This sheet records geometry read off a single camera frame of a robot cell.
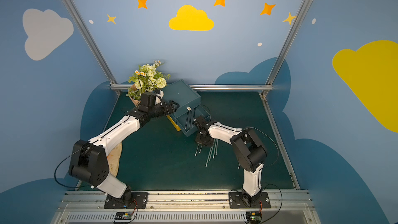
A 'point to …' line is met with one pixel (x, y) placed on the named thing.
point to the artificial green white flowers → (148, 79)
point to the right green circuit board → (254, 217)
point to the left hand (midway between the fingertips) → (174, 105)
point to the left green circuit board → (124, 215)
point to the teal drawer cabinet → (187, 106)
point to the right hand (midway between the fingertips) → (201, 141)
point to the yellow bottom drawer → (176, 126)
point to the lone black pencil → (186, 122)
